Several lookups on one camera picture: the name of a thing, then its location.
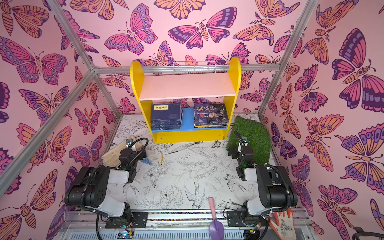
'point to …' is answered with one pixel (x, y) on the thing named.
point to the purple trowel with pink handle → (216, 230)
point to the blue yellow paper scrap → (147, 161)
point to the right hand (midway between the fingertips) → (240, 144)
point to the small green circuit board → (125, 235)
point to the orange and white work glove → (284, 226)
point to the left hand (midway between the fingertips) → (136, 144)
